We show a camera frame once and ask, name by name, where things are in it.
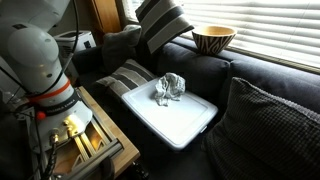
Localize large striped throw pillow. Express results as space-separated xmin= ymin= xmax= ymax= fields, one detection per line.
xmin=134 ymin=0 xmax=195 ymax=55

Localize flat striped throw pillow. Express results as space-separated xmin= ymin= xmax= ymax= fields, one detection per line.
xmin=95 ymin=58 xmax=158 ymax=101

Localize dark gray couch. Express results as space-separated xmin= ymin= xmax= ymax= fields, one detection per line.
xmin=71 ymin=31 xmax=320 ymax=180

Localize smooth gray couch pillow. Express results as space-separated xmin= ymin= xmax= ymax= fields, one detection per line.
xmin=101 ymin=27 xmax=143 ymax=75

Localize gray waffle texture pillow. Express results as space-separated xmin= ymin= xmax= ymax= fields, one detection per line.
xmin=202 ymin=76 xmax=320 ymax=180

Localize crumpled white cloth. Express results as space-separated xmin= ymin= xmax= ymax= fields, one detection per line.
xmin=154 ymin=71 xmax=187 ymax=107

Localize white plastic tray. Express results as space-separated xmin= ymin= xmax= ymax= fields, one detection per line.
xmin=120 ymin=77 xmax=219 ymax=151

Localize wooden table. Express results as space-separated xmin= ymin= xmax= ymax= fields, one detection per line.
xmin=53 ymin=85 xmax=142 ymax=180

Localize light gray folded blanket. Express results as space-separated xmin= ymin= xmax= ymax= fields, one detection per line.
xmin=123 ymin=23 xmax=143 ymax=33

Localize zebra pattern wooden bowl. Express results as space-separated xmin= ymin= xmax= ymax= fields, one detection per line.
xmin=191 ymin=25 xmax=238 ymax=56

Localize white air purifier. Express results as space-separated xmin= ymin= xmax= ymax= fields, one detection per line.
xmin=53 ymin=30 xmax=98 ymax=78

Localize white window blinds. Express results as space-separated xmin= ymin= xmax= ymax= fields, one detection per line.
xmin=123 ymin=0 xmax=320 ymax=69

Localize metal robot mounting frame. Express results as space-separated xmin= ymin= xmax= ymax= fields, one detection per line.
xmin=29 ymin=99 xmax=124 ymax=180

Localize wooden wall panel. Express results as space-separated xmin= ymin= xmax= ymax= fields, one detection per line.
xmin=88 ymin=0 xmax=123 ymax=34

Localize black braided base cable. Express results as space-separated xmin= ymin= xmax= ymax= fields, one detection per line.
xmin=41 ymin=131 xmax=59 ymax=180

